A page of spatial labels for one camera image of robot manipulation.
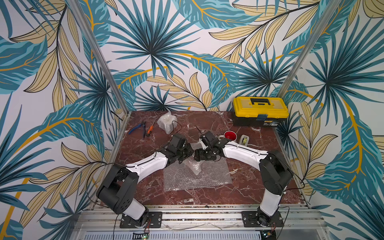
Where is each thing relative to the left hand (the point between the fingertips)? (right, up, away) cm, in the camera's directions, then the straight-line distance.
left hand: (194, 151), depth 87 cm
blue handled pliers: (-40, +16, +24) cm, 49 cm away
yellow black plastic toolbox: (+44, +24, +14) cm, 52 cm away
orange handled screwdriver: (-32, +13, +22) cm, 41 cm away
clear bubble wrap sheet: (-18, +17, +14) cm, 28 cm away
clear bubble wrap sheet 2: (-2, -14, +1) cm, 14 cm away
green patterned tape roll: (+33, +5, +11) cm, 35 cm away
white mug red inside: (+24, +9, +12) cm, 28 cm away
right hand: (+3, -4, +3) cm, 6 cm away
